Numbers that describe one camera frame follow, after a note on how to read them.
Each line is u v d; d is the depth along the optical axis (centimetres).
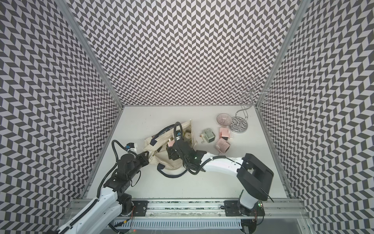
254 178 44
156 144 81
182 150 60
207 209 75
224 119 106
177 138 71
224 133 97
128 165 62
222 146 90
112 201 55
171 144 77
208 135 96
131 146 74
